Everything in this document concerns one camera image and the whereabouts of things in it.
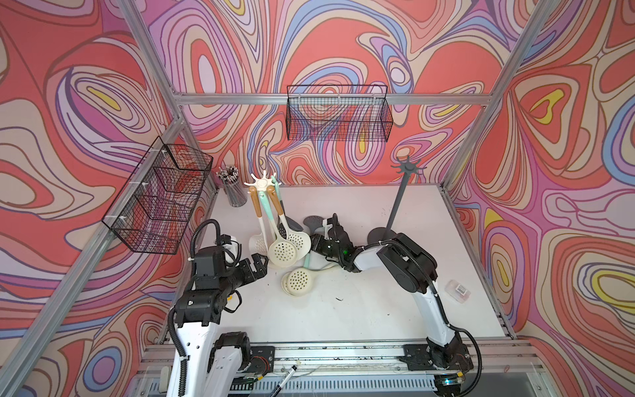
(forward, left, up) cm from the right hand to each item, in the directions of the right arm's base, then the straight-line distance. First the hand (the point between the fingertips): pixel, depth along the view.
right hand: (307, 246), depth 99 cm
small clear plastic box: (-21, -53, +1) cm, 57 cm away
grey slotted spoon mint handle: (+7, -3, +5) cm, 9 cm away
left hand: (-17, +13, +19) cm, 29 cm away
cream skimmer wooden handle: (-5, +1, +10) cm, 11 cm away
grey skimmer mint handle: (+5, +5, +9) cm, 11 cm away
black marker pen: (-47, +8, 0) cm, 48 cm away
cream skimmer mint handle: (-10, +7, +13) cm, 18 cm away
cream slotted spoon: (-6, +17, +11) cm, 21 cm away
